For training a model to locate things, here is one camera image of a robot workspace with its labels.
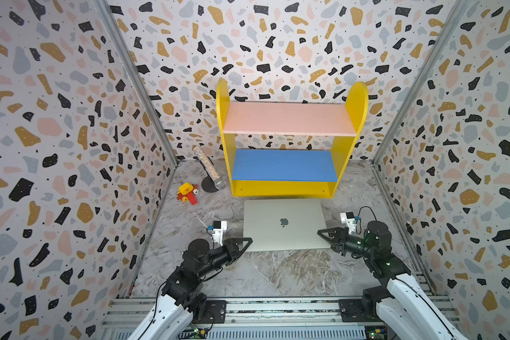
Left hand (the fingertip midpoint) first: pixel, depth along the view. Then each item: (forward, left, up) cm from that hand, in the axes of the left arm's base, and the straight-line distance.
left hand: (254, 243), depth 71 cm
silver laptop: (+8, -9, -1) cm, 12 cm away
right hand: (+3, -23, -1) cm, 23 cm away
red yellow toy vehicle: (+34, +34, -15) cm, 50 cm away
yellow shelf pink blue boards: (+62, -17, -13) cm, 66 cm away
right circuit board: (-23, -41, -20) cm, 51 cm away
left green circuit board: (-22, +21, -21) cm, 38 cm away
